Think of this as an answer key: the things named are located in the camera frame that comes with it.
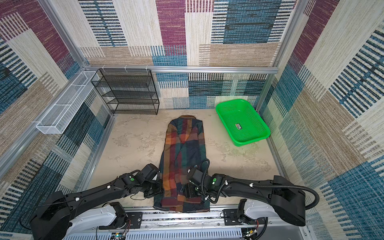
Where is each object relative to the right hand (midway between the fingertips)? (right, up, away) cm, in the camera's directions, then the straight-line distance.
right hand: (189, 195), depth 78 cm
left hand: (-12, +1, +3) cm, 13 cm away
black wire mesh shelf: (-46, +60, +33) cm, 83 cm away
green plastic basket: (+37, +36, +30) cm, 60 cm away
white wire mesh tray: (-62, +41, -4) cm, 75 cm away
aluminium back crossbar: (-6, +71, +19) cm, 74 cm away
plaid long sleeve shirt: (-4, +20, +18) cm, 28 cm away
